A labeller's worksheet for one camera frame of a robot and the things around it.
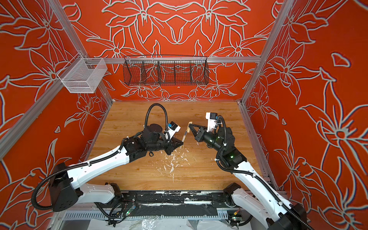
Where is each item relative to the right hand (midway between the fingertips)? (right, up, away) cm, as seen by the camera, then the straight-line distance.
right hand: (187, 126), depth 67 cm
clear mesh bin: (-68, +31, +25) cm, 79 cm away
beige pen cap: (0, -2, +1) cm, 2 cm away
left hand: (-2, -8, +4) cm, 9 cm away
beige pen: (-2, -6, +3) cm, 7 cm away
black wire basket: (-18, +38, +33) cm, 53 cm away
